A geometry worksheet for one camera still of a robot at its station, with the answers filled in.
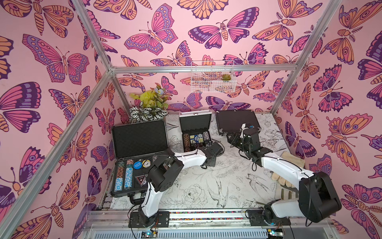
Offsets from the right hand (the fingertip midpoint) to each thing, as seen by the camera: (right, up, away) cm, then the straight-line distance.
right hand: (230, 134), depth 87 cm
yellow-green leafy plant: (-50, +24, +16) cm, 58 cm away
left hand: (-10, -17, +7) cm, 21 cm away
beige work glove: (+42, -16, +7) cm, 45 cm away
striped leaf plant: (-53, +12, +3) cm, 54 cm away
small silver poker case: (-20, +5, +18) cm, 28 cm away
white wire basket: (-10, +37, +7) cm, 39 cm away
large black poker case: (-58, -8, +6) cm, 59 cm away
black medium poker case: (+3, +9, +20) cm, 22 cm away
